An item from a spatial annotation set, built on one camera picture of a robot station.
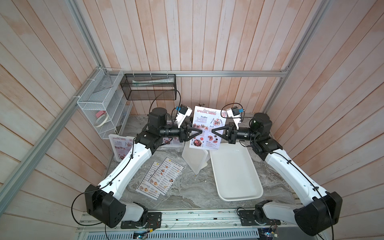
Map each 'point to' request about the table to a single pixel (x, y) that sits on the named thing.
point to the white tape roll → (103, 123)
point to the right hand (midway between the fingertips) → (212, 132)
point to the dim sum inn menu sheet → (145, 187)
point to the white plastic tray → (235, 174)
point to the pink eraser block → (100, 113)
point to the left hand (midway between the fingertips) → (198, 132)
